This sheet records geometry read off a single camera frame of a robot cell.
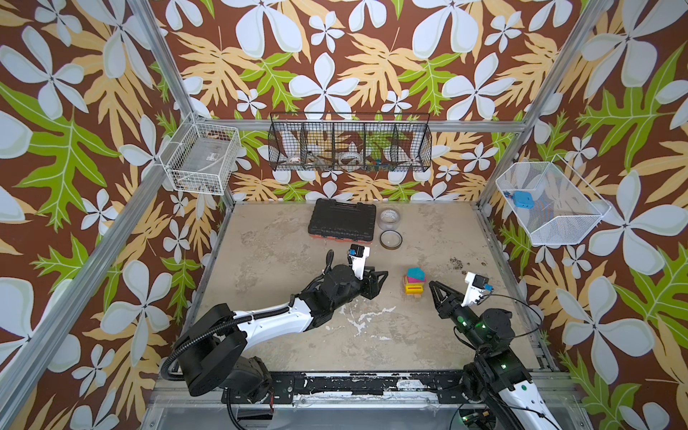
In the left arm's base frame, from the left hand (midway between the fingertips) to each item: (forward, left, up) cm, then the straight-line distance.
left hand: (381, 268), depth 77 cm
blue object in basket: (+23, -48, +7) cm, 54 cm away
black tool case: (+31, +12, -15) cm, 36 cm away
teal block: (+10, -17, -21) cm, 28 cm away
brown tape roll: (+25, -9, -19) cm, 33 cm away
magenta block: (+3, -12, -13) cm, 19 cm away
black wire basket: (+48, +25, +11) cm, 55 cm away
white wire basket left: (+33, +58, +14) cm, 68 cm away
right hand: (-5, -13, 0) cm, 14 cm away
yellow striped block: (+1, -14, -15) cm, 20 cm away
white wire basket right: (+18, -54, +10) cm, 58 cm away
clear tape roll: (+36, -9, -19) cm, 42 cm away
